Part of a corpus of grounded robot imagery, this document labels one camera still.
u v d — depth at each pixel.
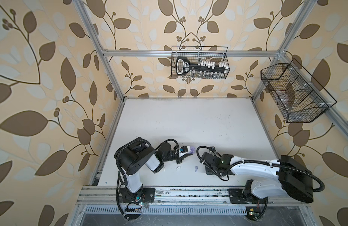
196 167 0.84
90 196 0.75
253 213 0.71
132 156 0.50
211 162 0.64
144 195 0.74
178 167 0.84
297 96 0.74
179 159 0.77
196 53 0.90
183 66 0.83
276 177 0.44
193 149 0.72
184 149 0.72
